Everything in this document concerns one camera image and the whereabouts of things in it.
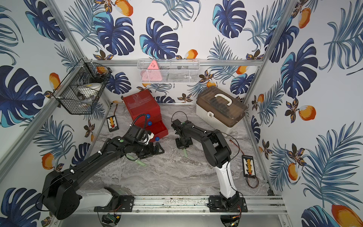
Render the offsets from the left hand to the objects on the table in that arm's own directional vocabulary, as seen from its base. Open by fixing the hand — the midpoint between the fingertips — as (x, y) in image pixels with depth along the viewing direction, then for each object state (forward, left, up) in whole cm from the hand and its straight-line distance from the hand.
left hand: (158, 151), depth 78 cm
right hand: (+12, -13, -16) cm, 24 cm away
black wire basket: (+25, +48, +17) cm, 57 cm away
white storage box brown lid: (+30, -35, +5) cm, 47 cm away
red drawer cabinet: (+30, +15, +6) cm, 34 cm away
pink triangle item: (+43, +9, +20) cm, 49 cm away
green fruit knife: (-8, +11, +9) cm, 16 cm away
